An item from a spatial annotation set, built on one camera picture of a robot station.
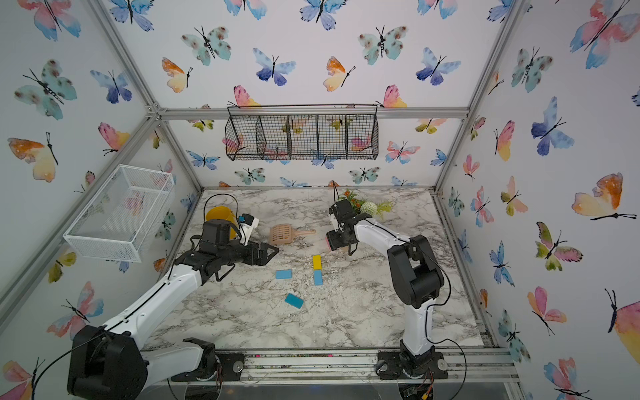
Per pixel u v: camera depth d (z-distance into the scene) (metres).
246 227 0.73
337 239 0.86
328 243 0.87
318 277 0.93
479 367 0.76
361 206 0.94
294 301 0.87
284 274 0.94
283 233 1.04
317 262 0.96
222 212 0.98
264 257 0.73
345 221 0.77
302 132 0.98
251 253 0.71
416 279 0.51
